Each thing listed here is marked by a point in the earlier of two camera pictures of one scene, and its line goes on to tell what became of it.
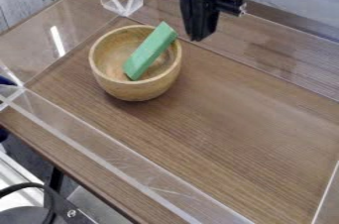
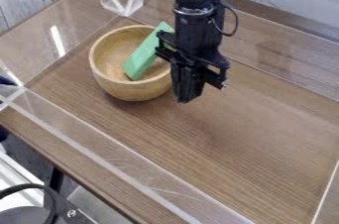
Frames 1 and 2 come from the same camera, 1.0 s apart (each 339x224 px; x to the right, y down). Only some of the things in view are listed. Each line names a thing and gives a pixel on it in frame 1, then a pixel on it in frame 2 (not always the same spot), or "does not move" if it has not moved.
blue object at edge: [4, 80] does not move
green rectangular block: [159, 41] does not move
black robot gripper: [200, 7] → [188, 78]
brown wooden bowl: [111, 49] does not move
